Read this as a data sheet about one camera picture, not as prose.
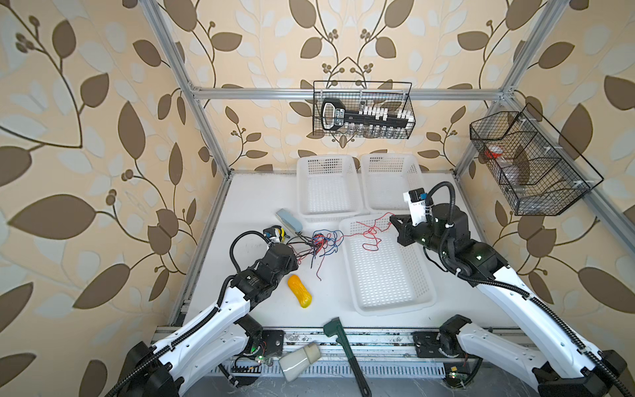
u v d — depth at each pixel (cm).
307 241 80
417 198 60
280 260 61
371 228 74
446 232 50
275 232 75
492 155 82
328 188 116
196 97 94
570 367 38
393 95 91
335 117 85
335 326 77
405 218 63
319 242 77
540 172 72
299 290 82
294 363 67
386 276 89
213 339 48
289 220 100
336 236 82
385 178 120
